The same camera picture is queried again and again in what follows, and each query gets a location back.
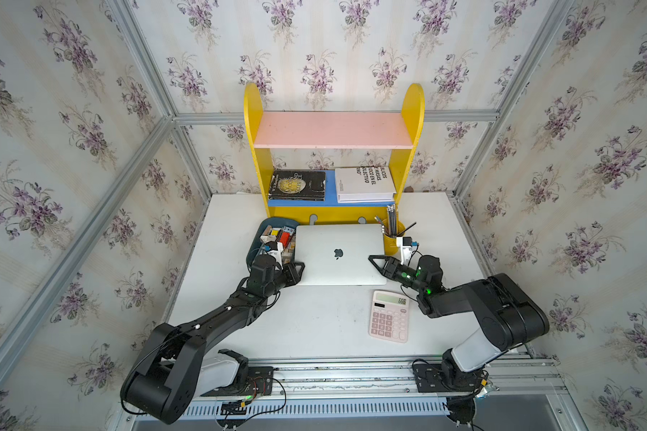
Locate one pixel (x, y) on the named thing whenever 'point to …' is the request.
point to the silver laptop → (338, 254)
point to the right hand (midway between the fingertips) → (373, 260)
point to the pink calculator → (388, 317)
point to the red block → (285, 238)
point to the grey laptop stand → (314, 217)
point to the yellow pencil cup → (390, 241)
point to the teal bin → (271, 222)
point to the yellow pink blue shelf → (397, 131)
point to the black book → (297, 186)
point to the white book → (364, 184)
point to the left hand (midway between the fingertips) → (307, 269)
